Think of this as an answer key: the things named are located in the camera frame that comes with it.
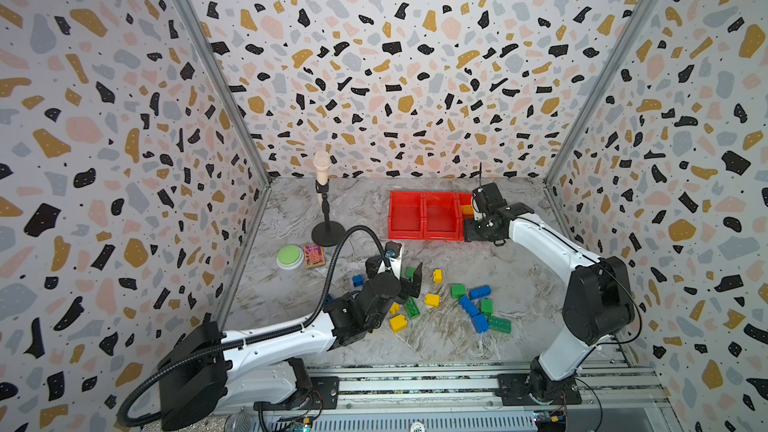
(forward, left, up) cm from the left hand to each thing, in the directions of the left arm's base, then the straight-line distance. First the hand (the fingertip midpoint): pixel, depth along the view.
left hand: (411, 257), depth 75 cm
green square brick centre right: (0, -15, -21) cm, 25 cm away
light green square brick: (-6, +1, +4) cm, 7 cm away
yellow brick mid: (-6, +5, -18) cm, 20 cm away
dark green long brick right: (-11, -26, -20) cm, 35 cm away
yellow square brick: (-3, -7, -21) cm, 23 cm away
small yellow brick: (+4, -9, -19) cm, 21 cm away
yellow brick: (-10, +3, -18) cm, 21 cm away
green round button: (+11, +38, -18) cm, 43 cm away
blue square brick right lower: (-10, -20, -20) cm, 30 cm away
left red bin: (+31, 0, -23) cm, 39 cm away
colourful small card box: (+12, +31, -19) cm, 38 cm away
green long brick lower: (-5, -1, -20) cm, 21 cm away
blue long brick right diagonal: (-5, -17, -20) cm, 27 cm away
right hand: (+15, -20, -7) cm, 26 cm away
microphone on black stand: (+20, +28, -19) cm, 39 cm away
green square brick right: (-6, -22, -19) cm, 30 cm away
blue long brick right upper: (-1, -21, -19) cm, 29 cm away
